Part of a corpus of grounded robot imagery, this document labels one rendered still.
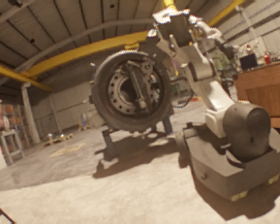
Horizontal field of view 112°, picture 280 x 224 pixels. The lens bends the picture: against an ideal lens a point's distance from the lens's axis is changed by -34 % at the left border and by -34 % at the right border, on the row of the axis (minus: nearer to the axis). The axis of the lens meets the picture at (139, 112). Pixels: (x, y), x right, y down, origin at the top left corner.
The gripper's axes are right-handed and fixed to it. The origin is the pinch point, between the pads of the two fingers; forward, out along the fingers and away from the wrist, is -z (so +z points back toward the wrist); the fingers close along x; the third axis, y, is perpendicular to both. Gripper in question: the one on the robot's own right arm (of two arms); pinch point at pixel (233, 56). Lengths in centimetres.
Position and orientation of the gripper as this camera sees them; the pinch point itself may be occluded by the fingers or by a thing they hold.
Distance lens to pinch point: 99.3
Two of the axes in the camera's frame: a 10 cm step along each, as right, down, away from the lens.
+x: 4.9, 4.2, 7.6
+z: -1.6, -8.2, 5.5
